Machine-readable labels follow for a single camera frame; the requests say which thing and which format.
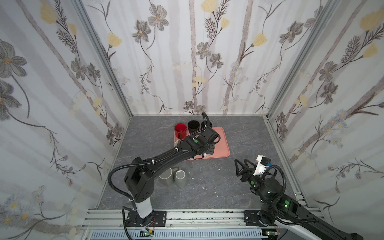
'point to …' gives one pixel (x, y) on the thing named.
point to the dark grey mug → (166, 179)
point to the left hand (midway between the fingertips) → (208, 143)
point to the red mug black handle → (180, 130)
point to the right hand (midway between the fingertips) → (238, 159)
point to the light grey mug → (180, 179)
